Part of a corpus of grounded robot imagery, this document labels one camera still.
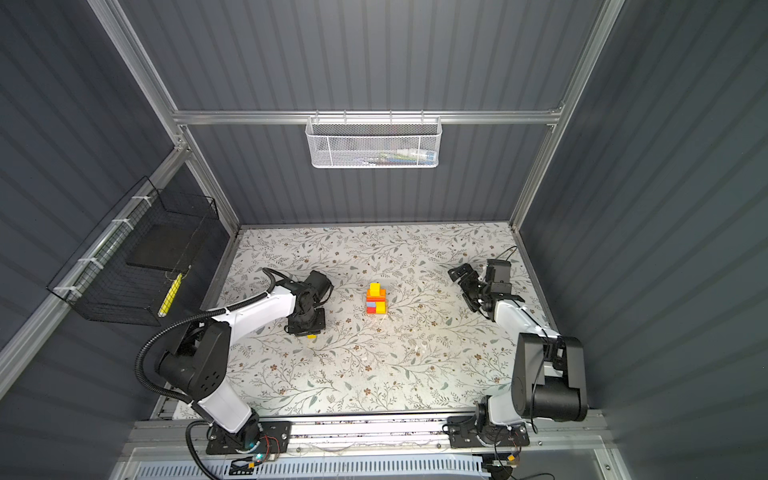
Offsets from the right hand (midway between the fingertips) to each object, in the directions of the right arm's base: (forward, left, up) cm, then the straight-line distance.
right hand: (459, 281), depth 91 cm
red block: (-6, +28, -7) cm, 29 cm away
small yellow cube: (-5, +25, -6) cm, 26 cm away
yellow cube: (-3, +26, +2) cm, 26 cm away
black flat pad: (-3, +78, +21) cm, 81 cm away
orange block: (-5, +26, -1) cm, 26 cm away
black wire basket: (-9, +85, +21) cm, 88 cm away
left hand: (-13, +44, -7) cm, 47 cm away
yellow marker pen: (-16, +72, +19) cm, 76 cm away
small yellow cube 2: (-14, +45, -9) cm, 48 cm away
